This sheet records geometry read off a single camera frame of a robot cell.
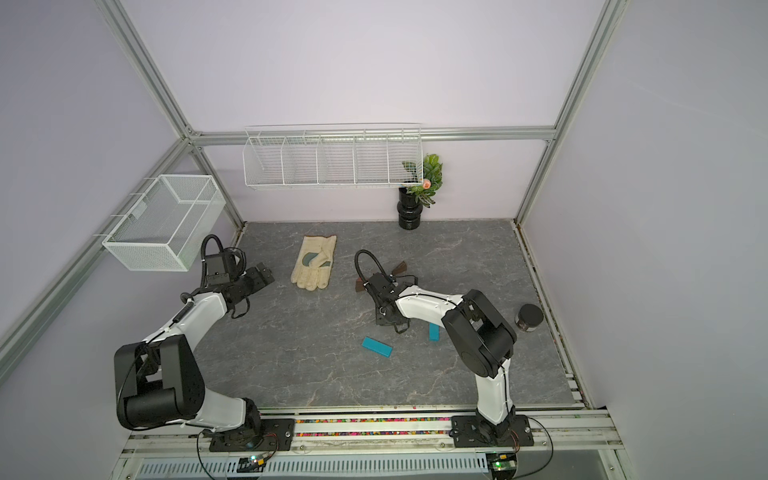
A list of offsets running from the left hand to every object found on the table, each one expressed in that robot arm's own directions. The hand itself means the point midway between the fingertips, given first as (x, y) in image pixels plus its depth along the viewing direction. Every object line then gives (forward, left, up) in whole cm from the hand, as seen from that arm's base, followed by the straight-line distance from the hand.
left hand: (261, 278), depth 91 cm
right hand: (-10, -38, -11) cm, 41 cm away
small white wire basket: (+9, +23, +15) cm, 29 cm away
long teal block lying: (-20, -34, -11) cm, 41 cm away
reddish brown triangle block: (-12, -31, +10) cm, 35 cm away
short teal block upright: (-18, -52, -9) cm, 55 cm away
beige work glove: (+11, -13, -9) cm, 19 cm away
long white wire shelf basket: (+35, -25, +19) cm, 47 cm away
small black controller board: (-46, -3, -13) cm, 48 cm away
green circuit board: (-51, -64, -13) cm, 83 cm away
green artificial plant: (+24, -55, +15) cm, 62 cm away
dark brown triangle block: (+7, -44, -10) cm, 45 cm away
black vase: (+30, -49, -3) cm, 57 cm away
